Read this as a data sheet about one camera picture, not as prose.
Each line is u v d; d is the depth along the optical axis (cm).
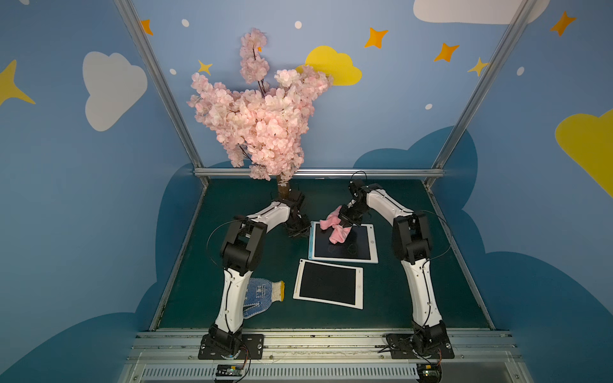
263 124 60
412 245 64
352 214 93
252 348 74
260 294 85
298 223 90
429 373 73
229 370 72
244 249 57
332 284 89
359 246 119
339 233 98
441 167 116
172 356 74
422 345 66
